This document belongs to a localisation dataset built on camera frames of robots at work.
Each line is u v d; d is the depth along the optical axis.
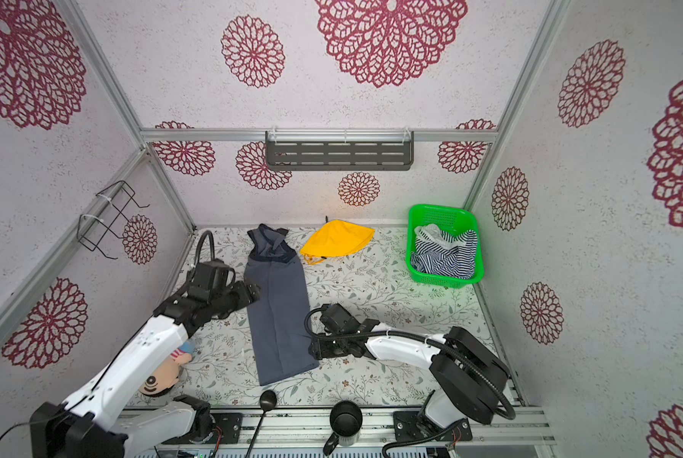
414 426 0.75
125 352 0.47
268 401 0.77
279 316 0.91
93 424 0.39
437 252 1.12
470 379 0.43
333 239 1.14
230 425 0.74
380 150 0.94
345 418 0.75
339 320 0.66
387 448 0.63
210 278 0.60
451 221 1.17
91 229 0.72
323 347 0.74
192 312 0.54
